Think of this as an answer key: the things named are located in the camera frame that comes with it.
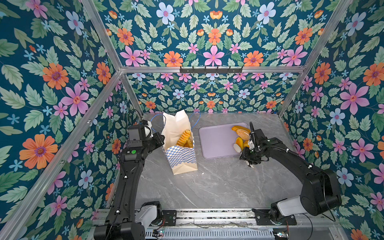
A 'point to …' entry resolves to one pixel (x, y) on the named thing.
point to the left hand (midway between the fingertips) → (165, 132)
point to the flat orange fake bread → (239, 127)
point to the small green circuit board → (157, 233)
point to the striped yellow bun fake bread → (245, 143)
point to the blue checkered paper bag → (181, 159)
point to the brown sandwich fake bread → (243, 134)
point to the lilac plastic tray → (217, 141)
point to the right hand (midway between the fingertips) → (242, 157)
